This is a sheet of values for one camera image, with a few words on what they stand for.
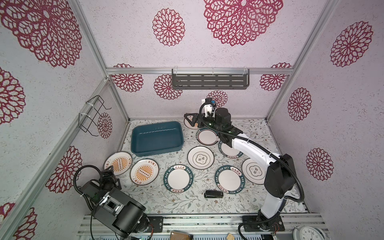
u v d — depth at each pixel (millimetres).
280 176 469
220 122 638
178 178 881
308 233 686
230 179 927
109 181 745
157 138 1103
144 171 920
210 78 947
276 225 728
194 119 682
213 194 809
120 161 966
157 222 747
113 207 467
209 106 702
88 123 742
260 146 531
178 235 675
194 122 694
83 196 605
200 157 977
